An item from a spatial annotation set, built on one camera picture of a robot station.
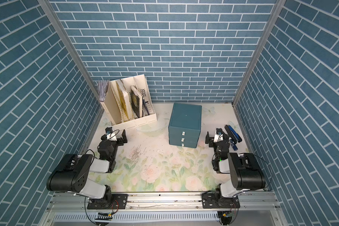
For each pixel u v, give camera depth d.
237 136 0.98
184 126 0.82
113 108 0.96
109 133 0.76
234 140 0.96
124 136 0.84
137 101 1.01
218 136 0.77
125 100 0.93
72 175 0.44
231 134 0.99
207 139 0.85
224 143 0.72
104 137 0.82
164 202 0.76
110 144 0.70
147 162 0.89
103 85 0.90
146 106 1.05
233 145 0.94
